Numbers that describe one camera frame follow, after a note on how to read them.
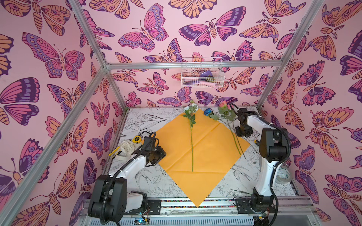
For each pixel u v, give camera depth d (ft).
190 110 3.73
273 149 1.83
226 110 3.82
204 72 3.12
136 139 3.21
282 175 2.75
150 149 2.30
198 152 3.11
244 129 2.79
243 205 2.40
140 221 2.38
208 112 3.67
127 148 3.11
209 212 2.39
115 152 3.11
